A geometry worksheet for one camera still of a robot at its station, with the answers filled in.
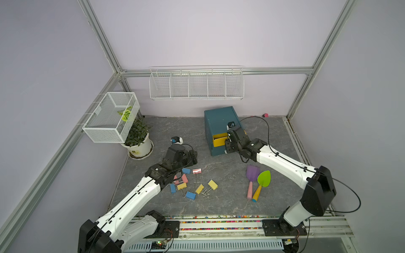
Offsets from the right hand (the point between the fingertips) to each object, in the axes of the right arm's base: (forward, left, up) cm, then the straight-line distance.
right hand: (229, 140), depth 85 cm
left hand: (-10, +20, +1) cm, 22 cm away
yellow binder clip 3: (-19, +26, -17) cm, 37 cm away
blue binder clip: (-10, +25, -17) cm, 31 cm away
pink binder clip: (-10, +18, -17) cm, 27 cm away
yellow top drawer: (-2, +6, +2) cm, 7 cm away
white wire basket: (+7, +63, +8) cm, 64 cm away
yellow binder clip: (-18, +9, -17) cm, 26 cm away
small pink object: (+38, -34, -19) cm, 55 cm away
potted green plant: (+1, +51, -3) cm, 51 cm away
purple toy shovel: (-11, -14, -17) cm, 25 cm away
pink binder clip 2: (-14, +25, -17) cm, 33 cm away
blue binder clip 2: (-24, +21, -17) cm, 36 cm away
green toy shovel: (-16, -20, -17) cm, 30 cm away
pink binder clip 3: (-17, +30, -16) cm, 38 cm away
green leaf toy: (+9, +54, +12) cm, 57 cm away
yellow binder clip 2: (-21, +17, -17) cm, 32 cm away
